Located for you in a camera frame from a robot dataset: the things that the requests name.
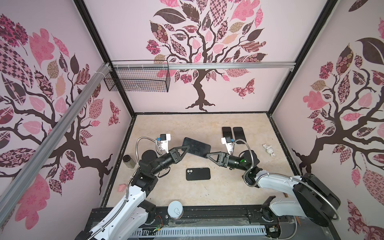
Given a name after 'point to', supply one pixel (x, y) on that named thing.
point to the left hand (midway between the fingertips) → (190, 150)
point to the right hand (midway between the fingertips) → (208, 156)
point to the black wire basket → (139, 75)
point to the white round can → (175, 209)
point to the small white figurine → (269, 150)
